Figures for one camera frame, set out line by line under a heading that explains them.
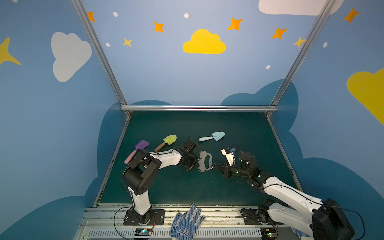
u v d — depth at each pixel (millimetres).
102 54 847
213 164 934
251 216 749
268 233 715
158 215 754
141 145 1009
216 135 1079
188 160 793
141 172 492
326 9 702
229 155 733
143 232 713
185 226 717
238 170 691
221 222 735
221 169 777
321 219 403
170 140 1046
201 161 957
